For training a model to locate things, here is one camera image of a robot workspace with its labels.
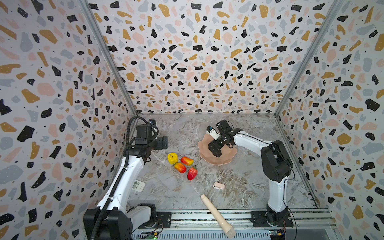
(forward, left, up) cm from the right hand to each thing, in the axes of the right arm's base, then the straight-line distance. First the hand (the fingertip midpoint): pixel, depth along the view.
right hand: (211, 140), depth 96 cm
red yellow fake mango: (-13, +15, -5) cm, 20 cm away
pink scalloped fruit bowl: (-6, -11, -6) cm, 14 cm away
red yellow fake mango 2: (-17, +19, -4) cm, 26 cm away
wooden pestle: (-48, -7, -2) cm, 48 cm away
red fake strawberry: (-21, +11, -4) cm, 24 cm away
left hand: (-8, +30, +15) cm, 35 cm away
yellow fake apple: (-12, +23, -2) cm, 26 cm away
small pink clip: (-27, -4, -6) cm, 28 cm away
